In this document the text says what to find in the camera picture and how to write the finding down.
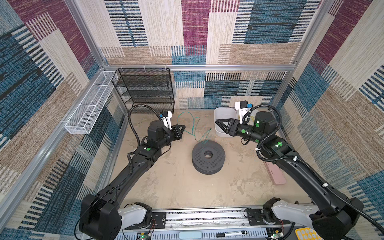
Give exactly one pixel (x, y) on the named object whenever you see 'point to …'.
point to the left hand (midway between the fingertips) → (186, 124)
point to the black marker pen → (235, 233)
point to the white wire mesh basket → (83, 119)
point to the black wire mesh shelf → (147, 87)
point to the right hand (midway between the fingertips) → (217, 124)
